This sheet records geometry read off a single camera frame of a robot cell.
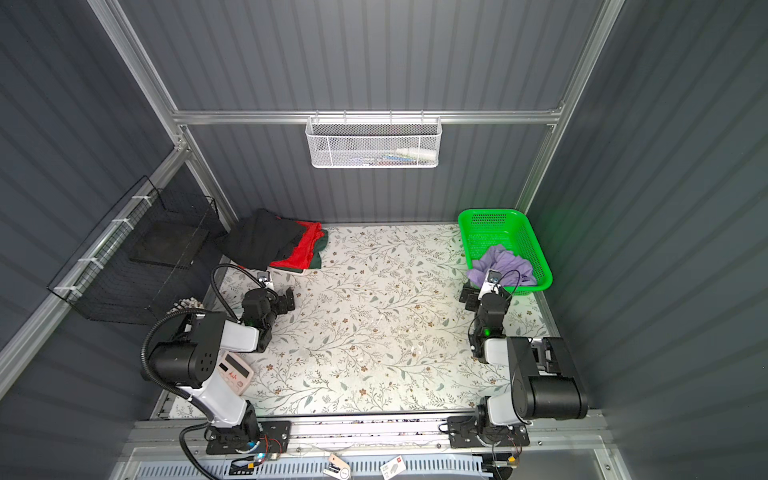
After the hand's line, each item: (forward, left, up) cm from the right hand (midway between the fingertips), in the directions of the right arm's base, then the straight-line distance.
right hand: (490, 285), depth 90 cm
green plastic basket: (+37, -8, -12) cm, 39 cm away
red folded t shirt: (+16, +62, -4) cm, 64 cm away
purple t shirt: (+9, -11, -4) cm, 15 cm away
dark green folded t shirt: (+16, +58, -7) cm, 61 cm away
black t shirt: (+20, +78, -1) cm, 80 cm away
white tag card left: (-45, +42, -7) cm, 62 cm away
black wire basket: (-4, +90, +21) cm, 93 cm away
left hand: (+2, +69, -4) cm, 69 cm away
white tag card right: (-45, +30, -9) cm, 54 cm away
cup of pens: (-11, +85, +9) cm, 86 cm away
